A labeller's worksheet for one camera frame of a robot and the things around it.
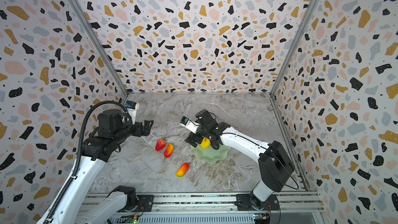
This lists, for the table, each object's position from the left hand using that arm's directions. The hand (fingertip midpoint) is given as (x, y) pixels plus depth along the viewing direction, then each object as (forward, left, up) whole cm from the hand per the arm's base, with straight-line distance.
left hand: (142, 117), depth 71 cm
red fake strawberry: (-1, -3, -26) cm, 26 cm away
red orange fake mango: (-4, -8, -27) cm, 28 cm away
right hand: (+1, -19, -12) cm, 23 cm away
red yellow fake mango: (-16, -16, -27) cm, 35 cm away
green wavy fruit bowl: (-7, -32, -28) cm, 43 cm away
